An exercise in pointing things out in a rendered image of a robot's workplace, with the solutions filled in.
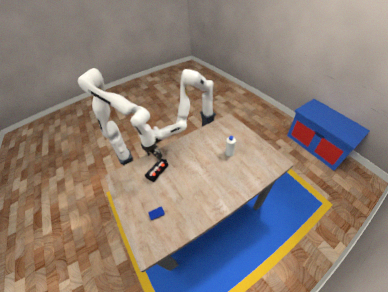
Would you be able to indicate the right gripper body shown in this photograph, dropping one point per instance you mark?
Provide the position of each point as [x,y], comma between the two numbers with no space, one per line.
[153,147]

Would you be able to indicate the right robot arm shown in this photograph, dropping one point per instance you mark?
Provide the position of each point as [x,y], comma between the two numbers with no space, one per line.
[90,82]

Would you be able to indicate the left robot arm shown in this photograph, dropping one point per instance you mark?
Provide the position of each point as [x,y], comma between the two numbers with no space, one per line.
[192,78]

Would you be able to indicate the white bottle with blue cap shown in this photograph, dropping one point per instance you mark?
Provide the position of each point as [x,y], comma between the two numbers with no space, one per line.
[230,145]

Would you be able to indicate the black power strip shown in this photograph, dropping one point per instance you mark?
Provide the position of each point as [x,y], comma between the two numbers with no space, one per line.
[156,170]

